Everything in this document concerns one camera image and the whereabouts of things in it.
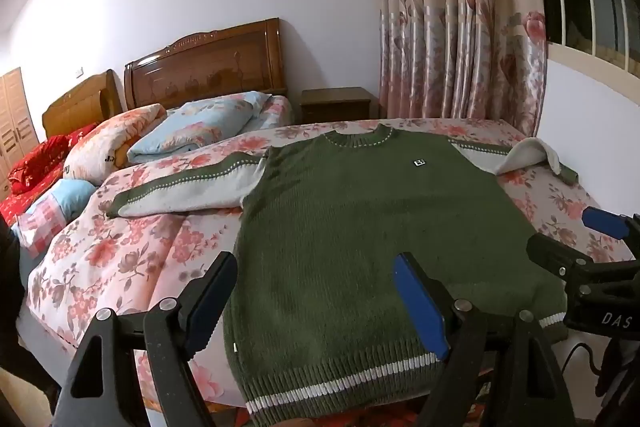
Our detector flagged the light blue floral pillow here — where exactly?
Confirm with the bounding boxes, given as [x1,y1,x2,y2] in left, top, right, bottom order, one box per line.
[127,91,273,166]

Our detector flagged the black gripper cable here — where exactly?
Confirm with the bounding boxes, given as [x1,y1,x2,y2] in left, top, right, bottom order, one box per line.
[565,342,608,378]

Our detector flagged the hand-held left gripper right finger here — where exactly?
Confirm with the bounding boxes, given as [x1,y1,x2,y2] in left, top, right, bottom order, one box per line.
[392,251,576,427]

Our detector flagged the wooden wardrobe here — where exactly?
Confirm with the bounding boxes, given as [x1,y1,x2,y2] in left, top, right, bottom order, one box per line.
[0,67,40,202]

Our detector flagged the light wooden headboard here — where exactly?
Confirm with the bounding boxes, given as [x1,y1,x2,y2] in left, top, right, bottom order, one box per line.
[41,69,123,140]

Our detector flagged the pink floral bed quilt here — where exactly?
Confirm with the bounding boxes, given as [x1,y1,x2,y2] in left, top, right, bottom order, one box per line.
[15,117,636,427]

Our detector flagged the wooden nightstand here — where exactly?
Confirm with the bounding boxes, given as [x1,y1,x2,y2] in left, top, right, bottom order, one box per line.
[299,87,379,125]

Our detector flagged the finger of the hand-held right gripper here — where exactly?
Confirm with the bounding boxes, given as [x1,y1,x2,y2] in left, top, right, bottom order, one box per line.
[526,233,601,288]
[581,206,640,242]

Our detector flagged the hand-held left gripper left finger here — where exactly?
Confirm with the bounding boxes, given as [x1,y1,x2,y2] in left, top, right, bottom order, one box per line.
[52,251,238,427]

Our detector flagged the red blanket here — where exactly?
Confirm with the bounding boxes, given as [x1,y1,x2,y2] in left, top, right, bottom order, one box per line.
[0,123,98,225]

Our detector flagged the pink floral curtain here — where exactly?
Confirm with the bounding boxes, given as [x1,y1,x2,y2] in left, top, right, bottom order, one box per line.
[367,0,548,138]

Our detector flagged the dark carved wooden headboard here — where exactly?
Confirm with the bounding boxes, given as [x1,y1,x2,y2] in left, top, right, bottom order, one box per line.
[123,18,288,110]

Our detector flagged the blue and pink pillow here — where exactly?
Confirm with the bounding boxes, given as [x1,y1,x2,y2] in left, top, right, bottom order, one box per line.
[10,178,98,260]

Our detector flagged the white orange floral pillow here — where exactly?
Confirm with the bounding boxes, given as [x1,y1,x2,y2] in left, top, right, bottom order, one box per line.
[62,103,168,185]

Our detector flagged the green knit sweater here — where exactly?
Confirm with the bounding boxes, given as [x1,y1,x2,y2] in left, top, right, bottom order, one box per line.
[109,123,581,427]

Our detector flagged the dark cloth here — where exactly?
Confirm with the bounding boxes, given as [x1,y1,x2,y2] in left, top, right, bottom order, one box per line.
[0,217,61,408]

